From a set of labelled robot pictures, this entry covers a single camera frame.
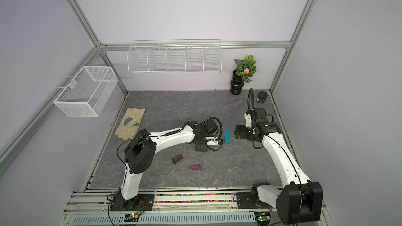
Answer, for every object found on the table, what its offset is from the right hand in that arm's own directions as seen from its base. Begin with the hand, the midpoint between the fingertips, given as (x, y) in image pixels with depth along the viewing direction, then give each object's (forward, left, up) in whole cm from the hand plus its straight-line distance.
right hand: (242, 132), depth 82 cm
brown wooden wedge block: (-9, +36, -14) cm, 40 cm away
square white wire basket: (+16, +82, +14) cm, 85 cm away
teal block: (+4, +7, -11) cm, 14 cm away
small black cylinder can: (+35, -21, -11) cm, 42 cm away
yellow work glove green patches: (+12, +69, -12) cm, 71 cm away
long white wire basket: (+46, +37, +16) cm, 62 cm away
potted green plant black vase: (+39, -6, +12) cm, 41 cm away
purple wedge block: (-14, +25, -12) cm, 31 cm away
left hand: (0, +22, -9) cm, 24 cm away
